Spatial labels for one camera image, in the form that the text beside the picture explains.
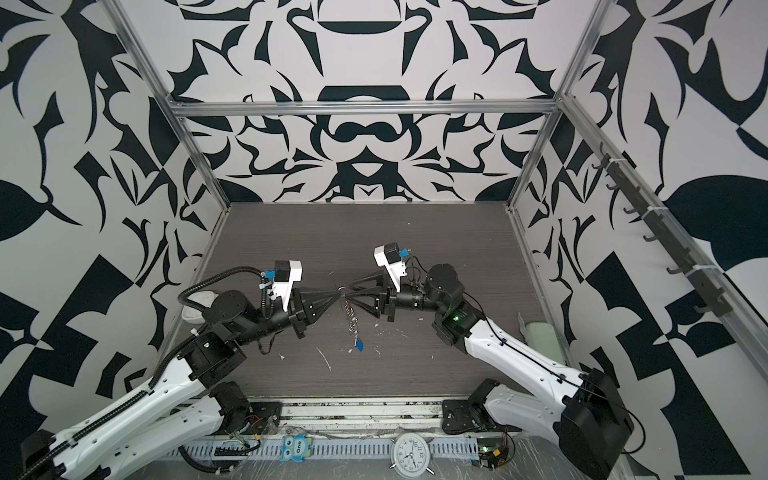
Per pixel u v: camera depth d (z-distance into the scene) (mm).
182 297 435
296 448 690
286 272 534
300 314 541
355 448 713
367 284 632
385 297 569
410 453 672
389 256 565
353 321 639
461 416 742
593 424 396
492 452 709
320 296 586
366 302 607
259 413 746
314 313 589
